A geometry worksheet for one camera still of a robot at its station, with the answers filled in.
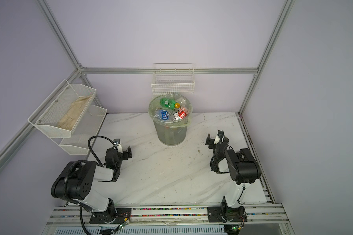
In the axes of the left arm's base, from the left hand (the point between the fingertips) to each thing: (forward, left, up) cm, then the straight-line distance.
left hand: (121, 147), depth 94 cm
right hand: (+7, -62, +7) cm, 63 cm away
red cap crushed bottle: (+7, -40, +25) cm, 47 cm away
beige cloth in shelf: (+11, +21, +25) cm, 34 cm away
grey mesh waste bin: (+5, -32, +10) cm, 34 cm away
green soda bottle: (+16, -32, +24) cm, 43 cm away
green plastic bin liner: (+19, -22, +21) cm, 36 cm away
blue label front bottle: (+8, -28, +23) cm, 37 cm away
